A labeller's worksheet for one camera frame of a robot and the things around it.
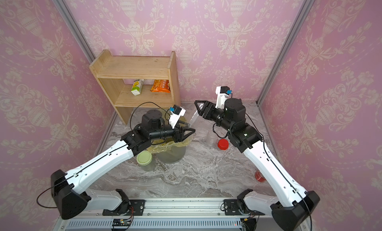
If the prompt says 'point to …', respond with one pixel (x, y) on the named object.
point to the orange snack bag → (161, 85)
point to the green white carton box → (137, 86)
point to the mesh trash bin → (173, 156)
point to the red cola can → (259, 176)
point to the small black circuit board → (121, 222)
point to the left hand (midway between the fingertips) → (192, 128)
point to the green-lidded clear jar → (144, 159)
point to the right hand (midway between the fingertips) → (199, 102)
